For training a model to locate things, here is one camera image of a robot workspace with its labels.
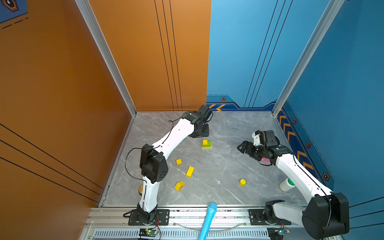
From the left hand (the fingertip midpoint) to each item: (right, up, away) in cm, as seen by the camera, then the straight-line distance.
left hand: (204, 132), depth 87 cm
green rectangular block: (+3, -9, +11) cm, 15 cm away
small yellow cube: (+1, -7, +8) cm, 11 cm away
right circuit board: (+34, -47, -17) cm, 60 cm away
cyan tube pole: (+2, -38, -14) cm, 41 cm away
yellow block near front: (-14, -29, -4) cm, 33 cm away
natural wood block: (+2, -11, +12) cm, 16 cm away
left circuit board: (-28, -47, -16) cm, 57 cm away
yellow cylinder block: (+21, -28, -4) cm, 35 cm away
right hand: (+21, -9, -3) cm, 23 cm away
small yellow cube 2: (-16, -18, +5) cm, 25 cm away
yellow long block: (-9, -23, +1) cm, 25 cm away
